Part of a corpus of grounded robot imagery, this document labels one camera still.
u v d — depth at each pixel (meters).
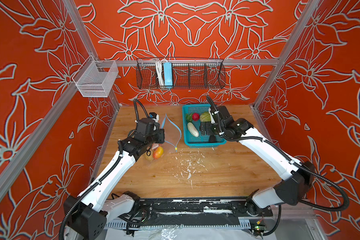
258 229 0.68
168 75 0.90
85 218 0.36
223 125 0.57
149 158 0.88
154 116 0.66
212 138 0.97
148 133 0.56
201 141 0.98
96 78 0.93
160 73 0.90
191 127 1.01
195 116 1.07
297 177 0.40
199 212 0.73
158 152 0.85
